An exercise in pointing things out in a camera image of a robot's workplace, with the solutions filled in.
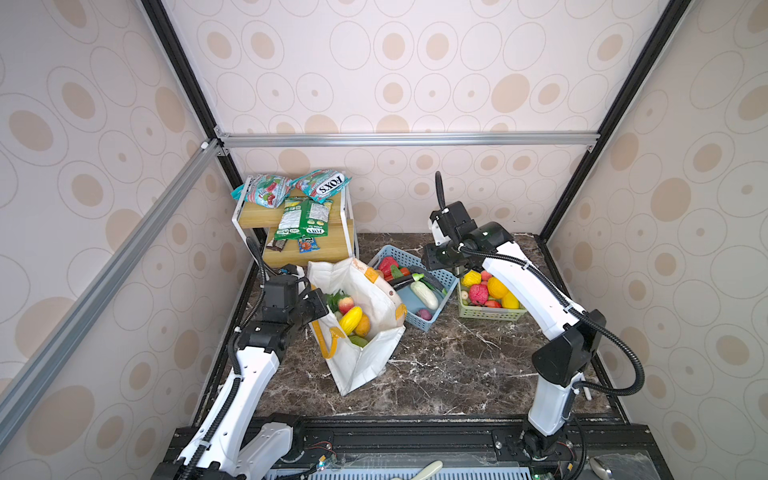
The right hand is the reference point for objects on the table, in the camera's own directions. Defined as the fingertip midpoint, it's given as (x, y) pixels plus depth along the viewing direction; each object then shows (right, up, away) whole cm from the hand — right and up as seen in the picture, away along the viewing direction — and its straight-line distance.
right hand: (428, 258), depth 82 cm
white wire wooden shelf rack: (-45, +1, +13) cm, 46 cm away
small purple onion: (0, -17, +10) cm, 20 cm away
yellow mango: (-21, -17, +2) cm, 28 cm away
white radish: (+1, -12, +16) cm, 20 cm away
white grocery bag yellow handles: (-20, -27, -7) cm, 35 cm away
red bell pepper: (-12, -2, +24) cm, 27 cm away
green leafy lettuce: (-29, -13, +13) cm, 34 cm away
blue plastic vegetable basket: (+7, -8, +21) cm, 24 cm away
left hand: (-25, -9, -5) cm, 27 cm away
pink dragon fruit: (+18, -11, +15) cm, 26 cm away
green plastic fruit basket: (+20, -17, +13) cm, 29 cm away
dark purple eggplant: (-7, -8, +18) cm, 21 cm away
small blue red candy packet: (-37, +4, +13) cm, 40 cm away
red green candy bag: (-45, +19, 0) cm, 49 cm away
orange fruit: (-18, -20, +5) cm, 27 cm away
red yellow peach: (-24, -14, +9) cm, 29 cm away
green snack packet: (-32, +10, -7) cm, 35 cm away
